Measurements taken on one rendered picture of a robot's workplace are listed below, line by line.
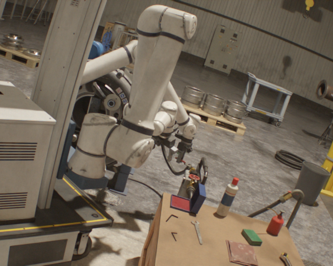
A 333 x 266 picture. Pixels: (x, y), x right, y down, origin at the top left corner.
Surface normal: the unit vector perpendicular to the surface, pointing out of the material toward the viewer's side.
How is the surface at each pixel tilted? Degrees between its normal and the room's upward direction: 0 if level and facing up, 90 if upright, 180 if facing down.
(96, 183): 90
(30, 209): 90
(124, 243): 0
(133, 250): 0
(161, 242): 0
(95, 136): 87
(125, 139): 80
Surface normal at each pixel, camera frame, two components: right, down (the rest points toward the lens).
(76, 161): -0.38, -0.29
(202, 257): 0.31, -0.91
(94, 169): 0.51, 0.01
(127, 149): -0.28, -0.04
